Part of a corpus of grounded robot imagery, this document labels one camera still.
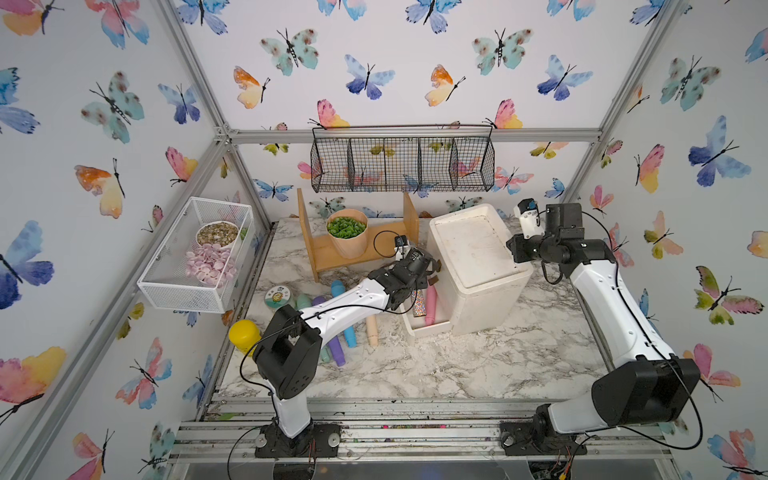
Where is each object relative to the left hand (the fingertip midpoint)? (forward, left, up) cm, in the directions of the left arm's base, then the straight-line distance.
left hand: (420, 269), depth 87 cm
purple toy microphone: (-16, +25, -14) cm, 33 cm away
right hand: (+1, -25, +11) cm, 28 cm away
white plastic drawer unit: (-11, -14, +8) cm, 19 cm away
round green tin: (-3, +43, -8) cm, 44 cm away
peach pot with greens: (+13, +21, +4) cm, 25 cm away
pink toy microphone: (-3, -4, -13) cm, 14 cm away
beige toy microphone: (-9, +15, -14) cm, 22 cm away
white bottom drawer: (-8, -7, -13) cm, 17 cm away
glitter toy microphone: (-9, +1, -3) cm, 9 cm away
